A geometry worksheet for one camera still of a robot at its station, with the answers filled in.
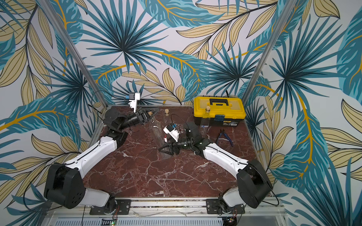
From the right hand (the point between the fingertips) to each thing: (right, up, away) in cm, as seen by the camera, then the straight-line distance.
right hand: (161, 146), depth 74 cm
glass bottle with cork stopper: (+2, +14, +12) cm, 18 cm away
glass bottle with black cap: (0, +7, -8) cm, 11 cm away
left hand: (0, +18, -8) cm, 20 cm away
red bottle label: (+3, +5, -6) cm, 8 cm away
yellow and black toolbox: (+40, +20, +21) cm, 49 cm away
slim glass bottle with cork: (+27, +14, +21) cm, 37 cm away
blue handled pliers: (+38, +3, +28) cm, 47 cm away
